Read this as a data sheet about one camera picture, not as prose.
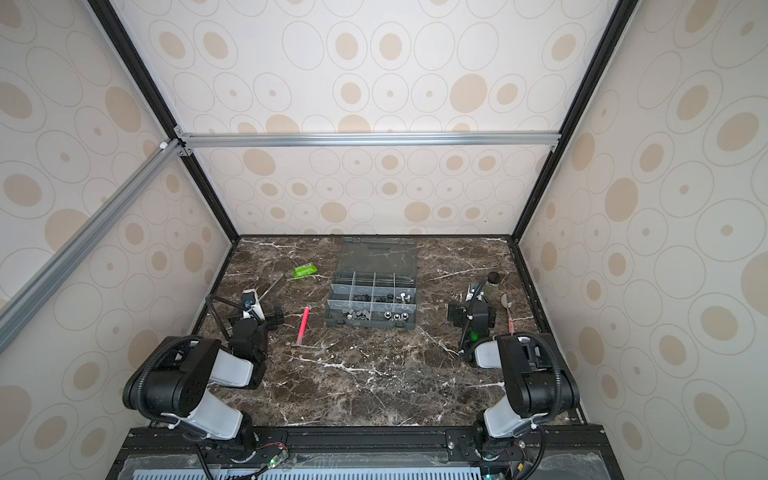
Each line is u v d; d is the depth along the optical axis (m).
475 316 0.71
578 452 0.73
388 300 1.00
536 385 0.45
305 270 1.09
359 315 0.97
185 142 0.90
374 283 1.00
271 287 1.01
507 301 1.00
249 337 0.69
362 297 1.00
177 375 0.46
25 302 0.52
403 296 0.99
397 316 0.96
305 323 0.95
